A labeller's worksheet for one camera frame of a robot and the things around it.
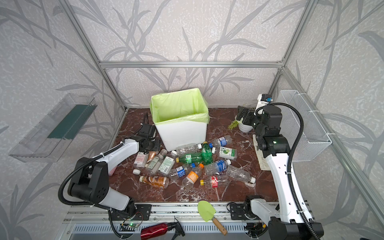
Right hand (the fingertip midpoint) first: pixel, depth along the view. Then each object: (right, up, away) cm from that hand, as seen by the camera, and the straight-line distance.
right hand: (247, 104), depth 69 cm
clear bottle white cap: (-30, -25, +22) cm, 45 cm away
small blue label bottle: (-33, -36, +13) cm, 51 cm away
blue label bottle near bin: (-9, -22, +26) cm, 35 cm away
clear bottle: (+1, -38, +15) cm, 41 cm away
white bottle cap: (-59, -37, +15) cm, 71 cm away
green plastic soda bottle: (-27, -30, +19) cm, 45 cm away
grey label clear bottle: (-48, -32, +15) cm, 60 cm away
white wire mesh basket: (+27, -15, -6) cm, 32 cm away
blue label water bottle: (-12, -35, +15) cm, 39 cm away
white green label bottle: (-42, -33, +17) cm, 56 cm away
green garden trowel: (-18, -54, +4) cm, 57 cm away
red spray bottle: (-44, -57, -4) cm, 72 cm away
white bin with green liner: (-32, -6, +4) cm, 33 cm away
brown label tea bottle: (-52, -28, +21) cm, 63 cm away
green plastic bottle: (-18, -29, +22) cm, 40 cm away
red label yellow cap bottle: (-16, -41, +9) cm, 44 cm away
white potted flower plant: (+7, -12, +32) cm, 35 cm away
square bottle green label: (-7, -28, +22) cm, 36 cm away
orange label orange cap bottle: (-29, -42, +13) cm, 53 cm away
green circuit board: (-54, -58, +1) cm, 79 cm away
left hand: (-49, -20, +23) cm, 58 cm away
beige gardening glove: (+16, -33, +22) cm, 43 cm away
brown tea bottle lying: (-42, -41, +9) cm, 59 cm away
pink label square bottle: (-57, -31, +18) cm, 68 cm away
